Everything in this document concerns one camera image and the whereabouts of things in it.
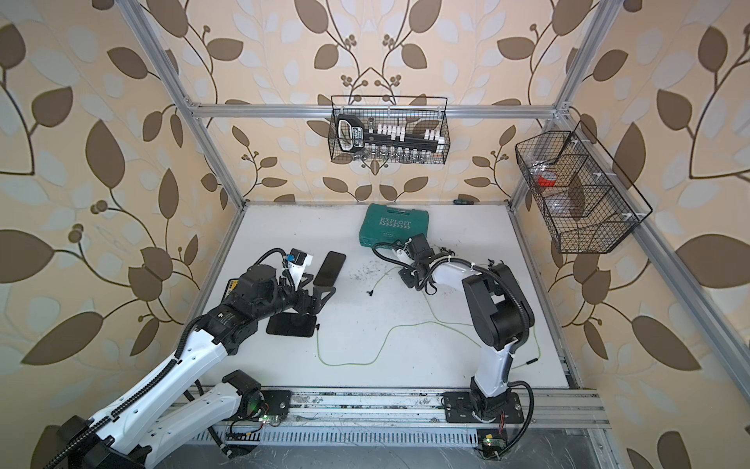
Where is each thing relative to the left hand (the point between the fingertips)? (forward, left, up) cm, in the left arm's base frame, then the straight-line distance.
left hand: (319, 280), depth 75 cm
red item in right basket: (+26, -61, +12) cm, 67 cm away
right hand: (+15, -26, -19) cm, 36 cm away
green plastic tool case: (+34, -15, -16) cm, 40 cm away
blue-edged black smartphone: (+16, +2, -20) cm, 26 cm away
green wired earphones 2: (-3, -40, -21) cm, 45 cm away
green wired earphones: (-8, -18, -22) cm, 29 cm away
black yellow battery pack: (+9, +34, -20) cm, 40 cm away
